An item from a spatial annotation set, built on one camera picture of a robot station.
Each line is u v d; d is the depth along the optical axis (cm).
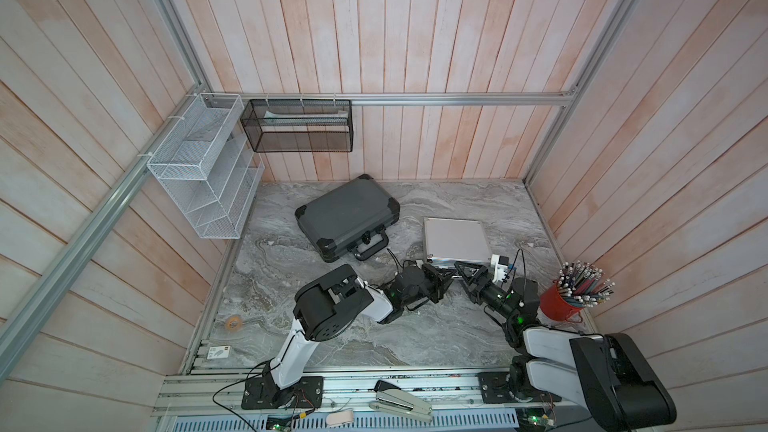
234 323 84
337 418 69
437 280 80
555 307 81
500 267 80
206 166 68
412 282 71
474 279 75
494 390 73
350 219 99
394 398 71
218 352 79
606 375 42
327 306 53
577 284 78
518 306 65
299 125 102
